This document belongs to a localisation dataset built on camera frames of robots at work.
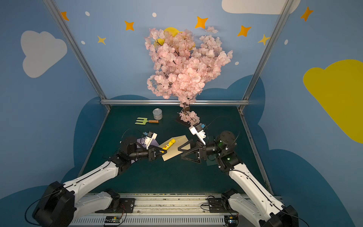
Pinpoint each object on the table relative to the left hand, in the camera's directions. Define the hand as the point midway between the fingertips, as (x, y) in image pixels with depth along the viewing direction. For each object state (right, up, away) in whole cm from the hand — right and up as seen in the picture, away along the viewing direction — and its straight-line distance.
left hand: (166, 149), depth 75 cm
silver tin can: (-11, +21, +36) cm, 43 cm away
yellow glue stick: (0, +1, -1) cm, 1 cm away
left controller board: (-27, -35, -4) cm, 45 cm away
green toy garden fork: (-22, +16, +37) cm, 45 cm away
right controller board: (+35, -37, -2) cm, 51 cm away
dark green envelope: (+27, -11, +14) cm, 33 cm away
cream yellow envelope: (+4, -1, 0) cm, 4 cm away
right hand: (+9, +2, -17) cm, 20 cm away
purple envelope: (-11, +6, -12) cm, 17 cm away
